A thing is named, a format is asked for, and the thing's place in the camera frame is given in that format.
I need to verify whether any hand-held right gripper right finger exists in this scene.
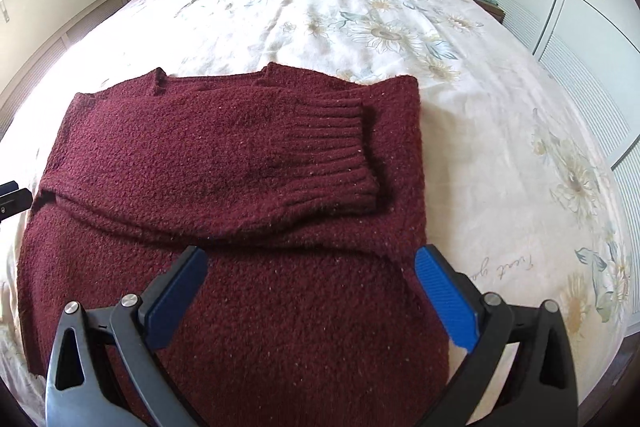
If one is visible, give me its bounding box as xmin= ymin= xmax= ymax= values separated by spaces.
xmin=414 ymin=244 xmax=580 ymax=427

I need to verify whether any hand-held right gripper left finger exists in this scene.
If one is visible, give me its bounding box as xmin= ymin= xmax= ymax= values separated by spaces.
xmin=44 ymin=245 xmax=210 ymax=427

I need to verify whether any dark red knit sweater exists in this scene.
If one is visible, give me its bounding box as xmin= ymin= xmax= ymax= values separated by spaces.
xmin=16 ymin=62 xmax=453 ymax=427

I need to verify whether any wooden nightstand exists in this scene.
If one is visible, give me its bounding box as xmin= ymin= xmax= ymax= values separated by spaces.
xmin=465 ymin=0 xmax=506 ymax=25

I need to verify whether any bed with floral duvet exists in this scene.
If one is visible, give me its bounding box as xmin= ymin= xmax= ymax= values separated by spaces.
xmin=0 ymin=0 xmax=633 ymax=427

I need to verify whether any white wardrobe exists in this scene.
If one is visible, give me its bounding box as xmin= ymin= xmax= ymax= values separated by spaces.
xmin=482 ymin=0 xmax=640 ymax=338

